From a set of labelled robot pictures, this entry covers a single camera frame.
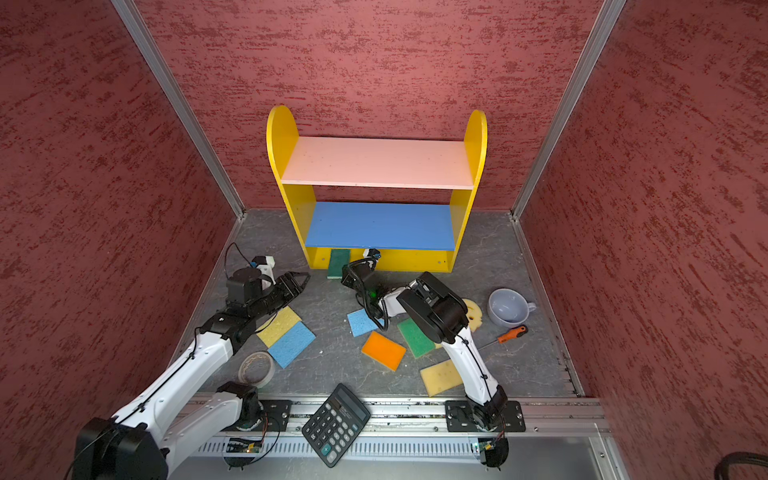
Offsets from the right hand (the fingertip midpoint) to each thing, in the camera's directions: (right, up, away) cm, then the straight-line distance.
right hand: (342, 271), depth 100 cm
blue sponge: (-13, -21, -16) cm, 29 cm away
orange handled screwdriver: (+54, -17, -13) cm, 58 cm away
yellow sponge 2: (+31, -27, -20) cm, 45 cm away
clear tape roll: (-21, -25, -18) cm, 38 cm away
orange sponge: (+15, -22, -15) cm, 30 cm away
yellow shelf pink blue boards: (+22, +27, +21) cm, 40 cm away
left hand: (-7, -2, -18) cm, 19 cm away
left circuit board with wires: (-20, -40, -28) cm, 53 cm away
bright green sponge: (+25, -20, -14) cm, 35 cm away
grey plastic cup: (+54, -11, -7) cm, 56 cm away
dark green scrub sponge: (-2, +4, +4) cm, 6 cm away
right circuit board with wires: (+42, -41, -29) cm, 65 cm away
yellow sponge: (-11, -10, -29) cm, 32 cm away
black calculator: (+4, -34, -29) cm, 45 cm away
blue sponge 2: (+7, -15, -10) cm, 19 cm away
